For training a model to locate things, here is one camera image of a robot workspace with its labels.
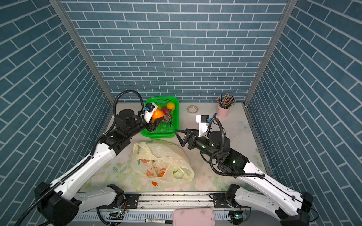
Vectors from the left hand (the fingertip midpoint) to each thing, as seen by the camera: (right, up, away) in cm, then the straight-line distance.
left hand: (159, 112), depth 72 cm
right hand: (+11, -7, -12) cm, 18 cm away
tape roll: (+19, +4, +44) cm, 48 cm away
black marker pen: (+1, -53, -4) cm, 53 cm away
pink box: (+19, -51, -5) cm, 54 cm away
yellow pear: (+1, +6, +40) cm, 40 cm away
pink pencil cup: (+42, 0, +35) cm, 55 cm away
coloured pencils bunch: (+45, +9, +34) cm, 57 cm away
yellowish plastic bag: (-2, -31, +15) cm, 35 cm away
